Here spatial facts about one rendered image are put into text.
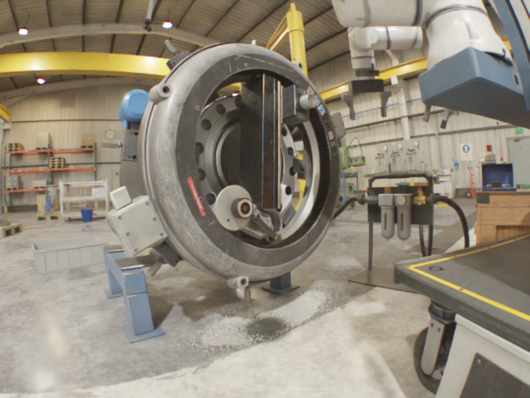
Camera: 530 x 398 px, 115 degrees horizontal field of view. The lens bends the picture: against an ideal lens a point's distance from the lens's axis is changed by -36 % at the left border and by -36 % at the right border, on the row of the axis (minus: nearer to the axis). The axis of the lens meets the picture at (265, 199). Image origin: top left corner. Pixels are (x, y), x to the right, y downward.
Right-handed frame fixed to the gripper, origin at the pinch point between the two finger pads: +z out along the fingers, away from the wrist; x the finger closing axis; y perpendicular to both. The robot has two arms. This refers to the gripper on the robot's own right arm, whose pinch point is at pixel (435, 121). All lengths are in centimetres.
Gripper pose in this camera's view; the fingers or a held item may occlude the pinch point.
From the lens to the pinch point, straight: 126.9
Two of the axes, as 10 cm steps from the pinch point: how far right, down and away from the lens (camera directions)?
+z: -1.7, 9.1, 3.9
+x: 9.6, 0.7, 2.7
